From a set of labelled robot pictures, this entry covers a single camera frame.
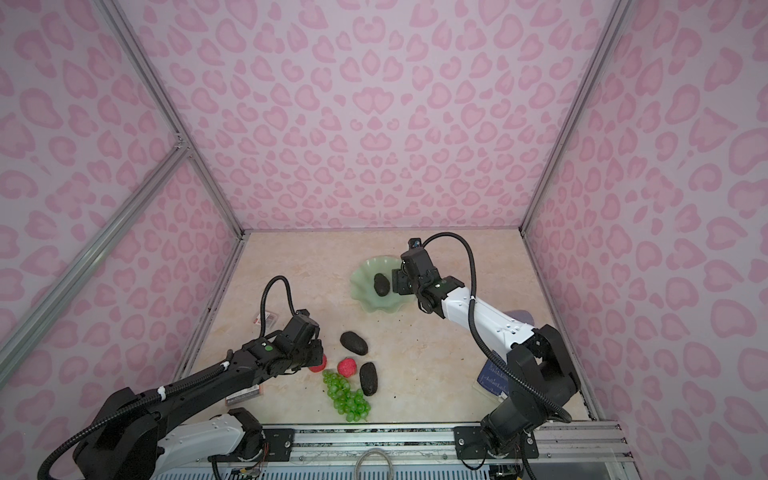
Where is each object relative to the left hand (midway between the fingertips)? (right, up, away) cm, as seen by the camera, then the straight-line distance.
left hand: (322, 346), depth 85 cm
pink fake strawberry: (+8, -5, -3) cm, 10 cm away
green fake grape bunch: (+10, -11, -10) cm, 18 cm away
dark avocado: (+9, +1, +2) cm, 9 cm away
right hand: (+25, +21, +1) cm, 32 cm away
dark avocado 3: (+16, +16, +16) cm, 28 cm away
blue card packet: (+48, -8, -3) cm, 48 cm away
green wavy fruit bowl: (+10, +16, +15) cm, 24 cm away
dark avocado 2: (+14, -7, -5) cm, 16 cm away
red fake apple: (0, -6, -1) cm, 6 cm away
